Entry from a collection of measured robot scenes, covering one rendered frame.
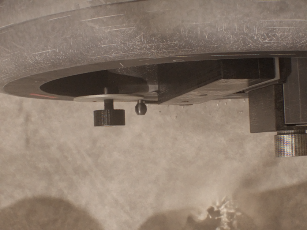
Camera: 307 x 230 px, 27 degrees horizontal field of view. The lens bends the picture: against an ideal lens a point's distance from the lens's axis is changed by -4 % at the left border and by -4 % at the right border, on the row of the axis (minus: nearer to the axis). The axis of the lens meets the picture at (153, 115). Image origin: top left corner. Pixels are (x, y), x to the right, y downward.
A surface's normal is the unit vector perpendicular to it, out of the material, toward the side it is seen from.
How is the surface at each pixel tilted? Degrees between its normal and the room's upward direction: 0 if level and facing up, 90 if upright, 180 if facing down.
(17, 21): 51
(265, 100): 86
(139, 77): 13
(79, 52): 61
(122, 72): 23
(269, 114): 86
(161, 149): 0
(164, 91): 86
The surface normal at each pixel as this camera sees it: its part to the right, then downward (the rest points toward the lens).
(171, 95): -0.99, 0.03
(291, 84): 0.17, -0.06
